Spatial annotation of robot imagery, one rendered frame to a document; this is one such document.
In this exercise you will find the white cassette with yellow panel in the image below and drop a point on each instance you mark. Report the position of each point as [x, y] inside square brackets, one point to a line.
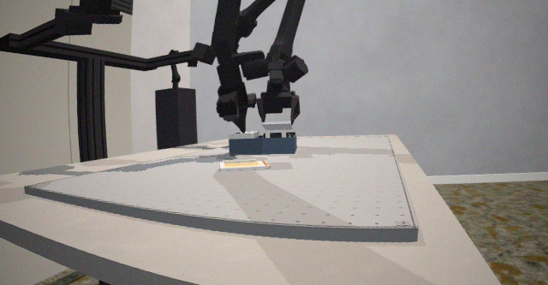
[244, 166]
[277, 125]

